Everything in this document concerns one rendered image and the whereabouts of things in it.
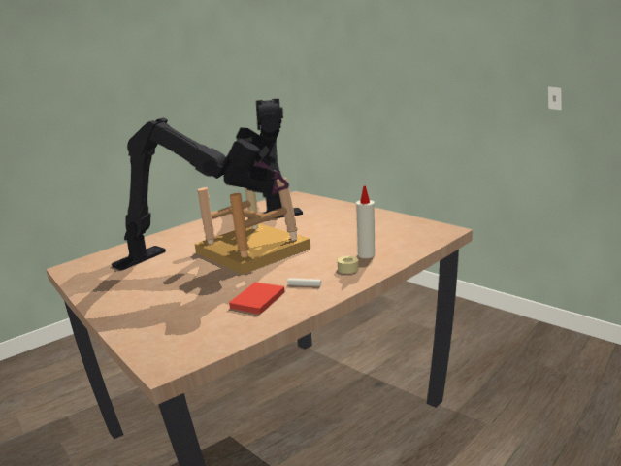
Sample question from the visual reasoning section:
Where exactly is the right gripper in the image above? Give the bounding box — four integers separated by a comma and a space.
244, 170, 289, 194

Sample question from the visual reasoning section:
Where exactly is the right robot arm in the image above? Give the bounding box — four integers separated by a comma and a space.
112, 117, 269, 271

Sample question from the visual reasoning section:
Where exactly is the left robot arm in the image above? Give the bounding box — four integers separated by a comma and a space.
236, 99, 283, 214

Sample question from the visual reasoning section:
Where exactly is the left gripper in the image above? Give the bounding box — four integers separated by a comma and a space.
254, 140, 276, 170

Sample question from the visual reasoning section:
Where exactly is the red flat block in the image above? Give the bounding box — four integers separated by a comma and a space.
229, 283, 285, 315

